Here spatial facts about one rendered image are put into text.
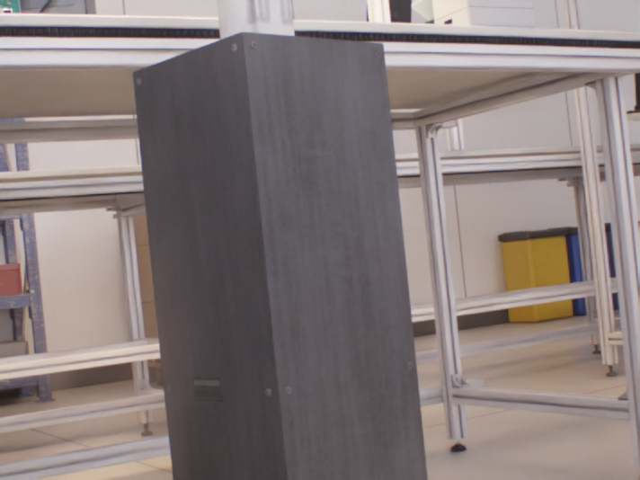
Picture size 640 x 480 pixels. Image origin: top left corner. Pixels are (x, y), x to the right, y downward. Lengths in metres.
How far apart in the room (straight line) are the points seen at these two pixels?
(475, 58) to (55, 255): 4.32
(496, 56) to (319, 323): 1.03
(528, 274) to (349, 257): 6.15
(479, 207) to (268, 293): 6.45
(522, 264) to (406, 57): 5.52
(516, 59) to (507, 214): 5.64
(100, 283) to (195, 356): 4.90
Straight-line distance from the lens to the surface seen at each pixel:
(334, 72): 1.39
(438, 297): 3.07
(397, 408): 1.42
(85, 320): 6.25
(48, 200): 4.01
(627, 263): 2.53
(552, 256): 7.60
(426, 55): 2.12
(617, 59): 2.46
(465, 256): 7.58
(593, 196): 4.40
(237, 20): 1.43
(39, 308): 5.65
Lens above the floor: 0.57
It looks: 1 degrees up
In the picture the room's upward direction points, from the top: 6 degrees counter-clockwise
